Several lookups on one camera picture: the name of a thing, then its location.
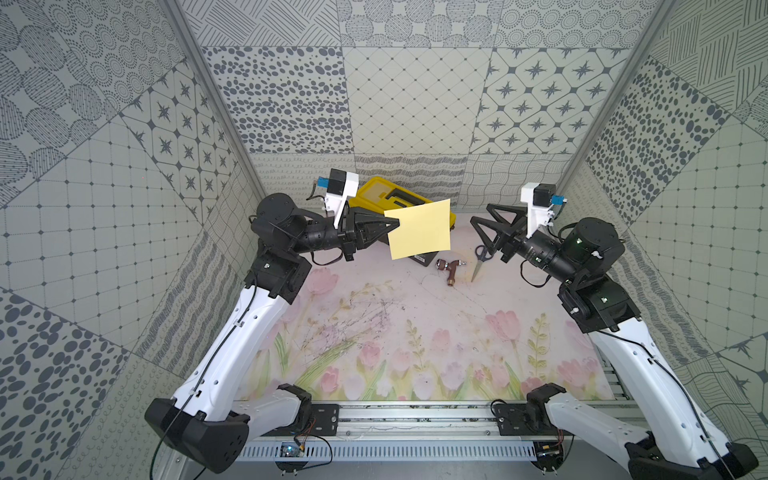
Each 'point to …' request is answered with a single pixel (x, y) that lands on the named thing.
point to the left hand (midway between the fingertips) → (396, 217)
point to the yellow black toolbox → (377, 194)
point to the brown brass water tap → (451, 266)
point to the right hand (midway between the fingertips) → (477, 217)
